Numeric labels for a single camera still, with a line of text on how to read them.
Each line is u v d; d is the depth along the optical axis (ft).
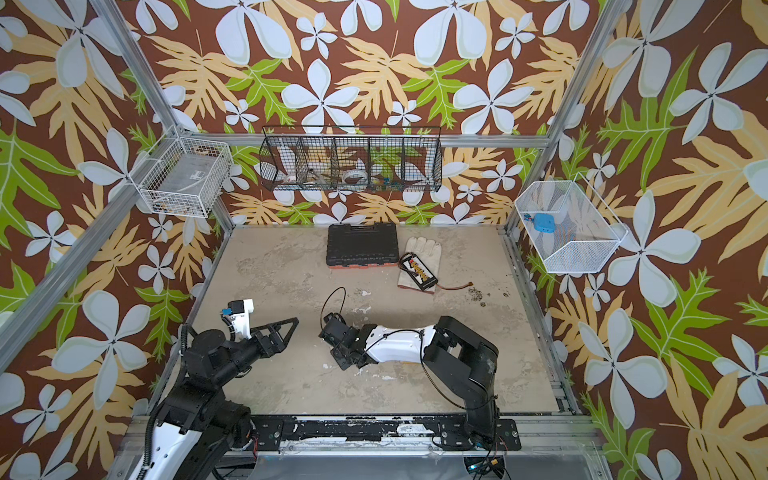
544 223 2.82
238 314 2.11
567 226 2.71
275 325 2.12
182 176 2.82
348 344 2.20
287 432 2.47
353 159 3.21
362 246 3.66
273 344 2.10
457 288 3.37
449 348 1.69
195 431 1.69
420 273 3.40
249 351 2.08
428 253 3.62
